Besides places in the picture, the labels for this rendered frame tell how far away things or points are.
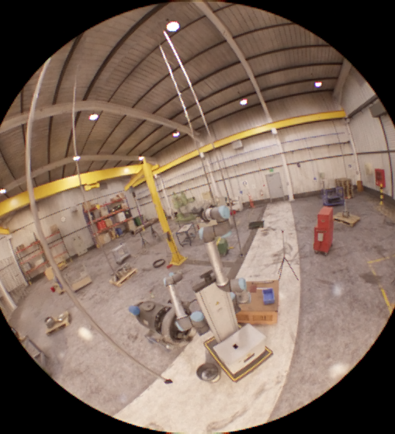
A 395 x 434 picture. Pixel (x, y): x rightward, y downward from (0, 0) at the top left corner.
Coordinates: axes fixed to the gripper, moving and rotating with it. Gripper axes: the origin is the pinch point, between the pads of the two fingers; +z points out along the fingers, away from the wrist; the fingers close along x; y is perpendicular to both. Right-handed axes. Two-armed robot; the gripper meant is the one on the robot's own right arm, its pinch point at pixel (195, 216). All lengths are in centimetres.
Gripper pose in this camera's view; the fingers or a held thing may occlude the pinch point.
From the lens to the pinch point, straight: 123.1
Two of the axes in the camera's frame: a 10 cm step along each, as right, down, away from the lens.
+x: 6.4, 6.0, 4.8
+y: -4.1, 7.9, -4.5
